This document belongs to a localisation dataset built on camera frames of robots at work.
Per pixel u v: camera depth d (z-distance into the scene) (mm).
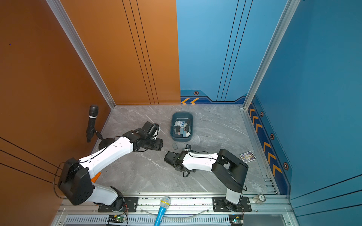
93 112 756
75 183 414
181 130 994
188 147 791
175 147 948
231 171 462
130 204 736
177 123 1060
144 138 633
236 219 710
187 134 999
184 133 992
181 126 1027
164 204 704
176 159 659
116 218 709
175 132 1020
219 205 724
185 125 1050
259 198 696
